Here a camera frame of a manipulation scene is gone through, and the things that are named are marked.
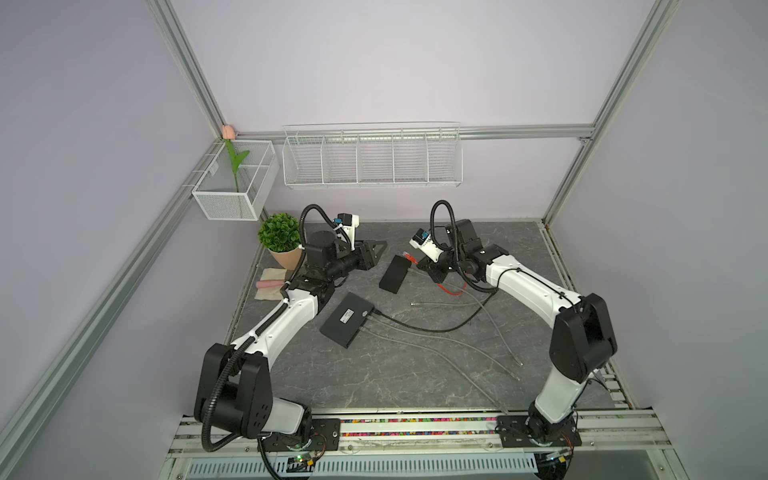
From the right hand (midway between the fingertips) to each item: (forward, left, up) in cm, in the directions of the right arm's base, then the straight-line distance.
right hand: (424, 278), depth 94 cm
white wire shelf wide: (+33, +17, +24) cm, 44 cm away
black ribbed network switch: (+5, +9, -5) cm, 12 cm away
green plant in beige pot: (+12, +47, +9) cm, 49 cm away
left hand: (0, +10, +14) cm, 17 cm away
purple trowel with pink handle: (+1, +55, -5) cm, 55 cm away
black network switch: (-12, +24, -5) cm, 28 cm away
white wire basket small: (+20, +57, +24) cm, 65 cm away
